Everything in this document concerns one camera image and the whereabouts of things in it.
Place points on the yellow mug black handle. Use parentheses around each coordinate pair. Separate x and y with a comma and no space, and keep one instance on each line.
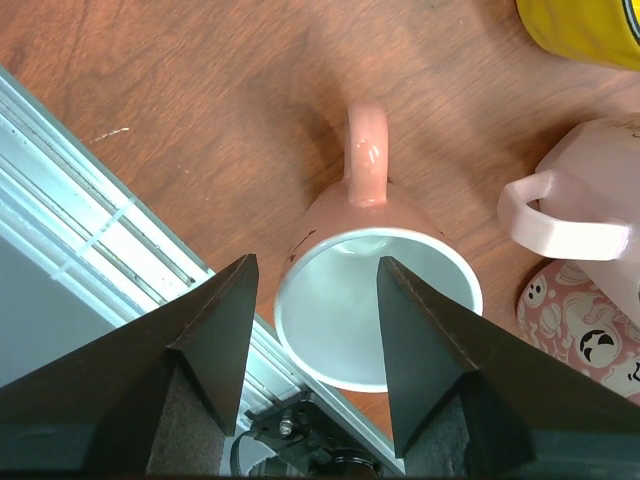
(599,32)

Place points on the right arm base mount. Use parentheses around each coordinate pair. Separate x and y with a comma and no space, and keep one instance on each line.
(308,438)

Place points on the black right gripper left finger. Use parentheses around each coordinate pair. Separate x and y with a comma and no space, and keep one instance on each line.
(158,396)

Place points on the pink faceted mug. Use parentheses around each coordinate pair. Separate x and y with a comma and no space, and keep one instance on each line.
(582,204)

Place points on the pink ghost pattern mug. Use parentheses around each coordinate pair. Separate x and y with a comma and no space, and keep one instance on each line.
(563,313)

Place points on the pink dotted square mug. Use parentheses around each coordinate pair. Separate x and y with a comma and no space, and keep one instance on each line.
(326,307)

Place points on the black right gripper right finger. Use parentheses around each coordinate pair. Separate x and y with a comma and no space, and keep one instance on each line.
(468,398)

